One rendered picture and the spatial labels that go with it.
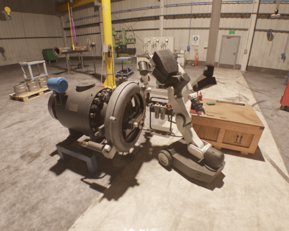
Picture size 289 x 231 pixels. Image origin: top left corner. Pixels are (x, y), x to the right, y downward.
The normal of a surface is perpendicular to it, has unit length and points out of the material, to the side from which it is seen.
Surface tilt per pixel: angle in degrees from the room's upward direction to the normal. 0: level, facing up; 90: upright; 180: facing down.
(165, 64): 57
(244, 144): 90
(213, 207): 0
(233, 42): 90
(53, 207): 0
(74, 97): 40
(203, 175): 90
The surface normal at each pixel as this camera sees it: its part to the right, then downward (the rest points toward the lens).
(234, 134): -0.38, 0.40
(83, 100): -0.26, -0.37
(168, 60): 0.38, -0.17
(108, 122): -0.35, 0.13
